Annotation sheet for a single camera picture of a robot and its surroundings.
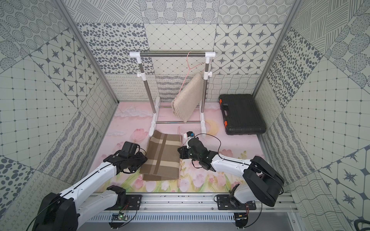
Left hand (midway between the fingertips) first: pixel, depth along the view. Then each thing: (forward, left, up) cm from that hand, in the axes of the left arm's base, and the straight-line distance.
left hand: (144, 156), depth 86 cm
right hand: (+2, -21, +4) cm, 21 cm away
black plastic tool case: (+32, -65, +2) cm, 72 cm away
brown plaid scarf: (+1, -11, -3) cm, 12 cm away
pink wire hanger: (+2, -23, +10) cm, 26 cm away
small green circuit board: (-30, +5, -5) cm, 31 cm away
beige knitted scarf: (+31, -27, +20) cm, 45 cm away
